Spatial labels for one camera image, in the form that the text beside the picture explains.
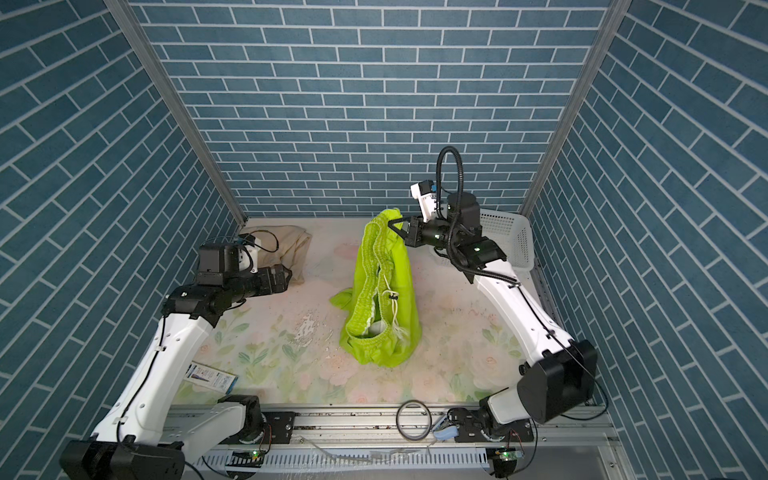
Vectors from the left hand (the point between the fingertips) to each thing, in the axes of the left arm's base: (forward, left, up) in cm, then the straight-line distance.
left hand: (277, 272), depth 77 cm
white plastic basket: (+27, -75, -15) cm, 81 cm away
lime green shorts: (-11, -27, -5) cm, 30 cm away
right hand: (+5, -29, +14) cm, 33 cm away
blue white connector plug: (-34, -43, -20) cm, 58 cm away
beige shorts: (+24, +9, -18) cm, 32 cm away
